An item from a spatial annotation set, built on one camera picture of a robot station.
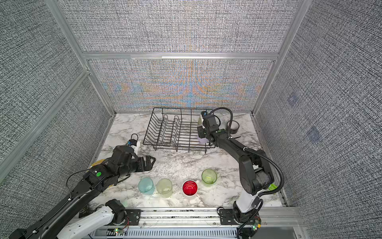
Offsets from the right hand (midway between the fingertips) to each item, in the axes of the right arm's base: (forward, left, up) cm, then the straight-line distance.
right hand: (204, 123), depth 91 cm
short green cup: (-28, -2, -14) cm, 32 cm away
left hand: (-25, +28, +4) cm, 38 cm away
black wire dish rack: (+6, +20, -13) cm, 25 cm away
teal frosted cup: (-33, +33, -15) cm, 49 cm away
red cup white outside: (-34, +9, -14) cm, 38 cm away
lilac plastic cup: (-7, 0, -8) cm, 11 cm away
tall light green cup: (-4, +3, +8) cm, 10 cm away
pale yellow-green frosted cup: (-34, +23, -13) cm, 43 cm away
